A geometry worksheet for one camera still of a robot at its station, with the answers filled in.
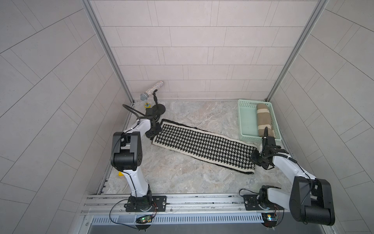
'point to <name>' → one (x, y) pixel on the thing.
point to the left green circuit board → (147, 218)
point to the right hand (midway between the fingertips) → (251, 157)
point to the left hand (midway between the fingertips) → (158, 129)
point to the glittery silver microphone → (144, 96)
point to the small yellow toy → (147, 105)
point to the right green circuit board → (270, 219)
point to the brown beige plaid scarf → (264, 120)
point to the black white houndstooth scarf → (206, 145)
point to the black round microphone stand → (159, 108)
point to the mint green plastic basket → (248, 120)
